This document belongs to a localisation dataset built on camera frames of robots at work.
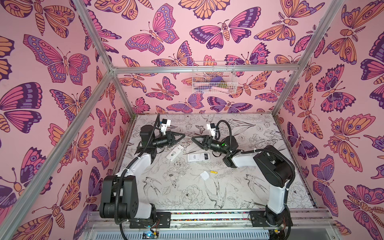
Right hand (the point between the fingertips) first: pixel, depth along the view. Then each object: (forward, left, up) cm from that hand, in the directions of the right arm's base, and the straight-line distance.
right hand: (192, 139), depth 76 cm
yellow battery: (-7, -12, -24) cm, 28 cm away
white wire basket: (+37, -14, +9) cm, 40 cm away
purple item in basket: (+40, -15, +9) cm, 44 cm away
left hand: (+2, +4, +1) cm, 4 cm away
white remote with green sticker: (+6, +12, -22) cm, 26 cm away
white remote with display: (+2, -3, -23) cm, 23 cm away
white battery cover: (-9, -7, -25) cm, 27 cm away
